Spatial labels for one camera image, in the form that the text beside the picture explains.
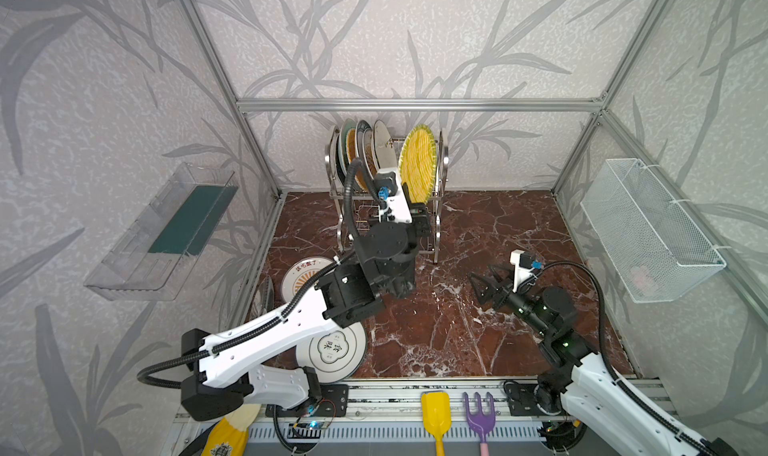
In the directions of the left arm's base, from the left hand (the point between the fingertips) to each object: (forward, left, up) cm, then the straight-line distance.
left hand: (411, 178), depth 55 cm
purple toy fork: (-35, -18, -47) cm, 61 cm away
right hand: (-3, -18, -26) cm, 32 cm away
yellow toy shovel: (-34, -8, -48) cm, 59 cm away
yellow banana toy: (-38, +41, -47) cm, 73 cm away
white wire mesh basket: (-6, -52, -14) cm, 55 cm away
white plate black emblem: (-20, +19, -48) cm, 56 cm away
